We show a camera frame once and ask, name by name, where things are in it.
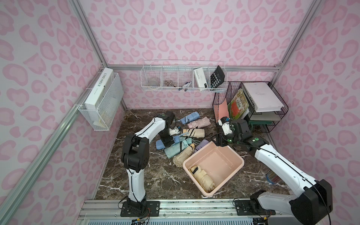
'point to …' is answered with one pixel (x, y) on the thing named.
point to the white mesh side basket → (110, 108)
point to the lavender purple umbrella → (204, 142)
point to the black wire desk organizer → (264, 122)
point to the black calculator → (217, 78)
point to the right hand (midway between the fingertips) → (214, 136)
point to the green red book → (238, 105)
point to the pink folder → (223, 110)
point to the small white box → (200, 77)
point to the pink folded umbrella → (199, 123)
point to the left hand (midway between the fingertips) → (165, 137)
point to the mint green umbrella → (183, 143)
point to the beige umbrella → (203, 178)
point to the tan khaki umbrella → (179, 160)
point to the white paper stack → (262, 97)
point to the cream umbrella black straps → (194, 132)
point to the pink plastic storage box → (211, 167)
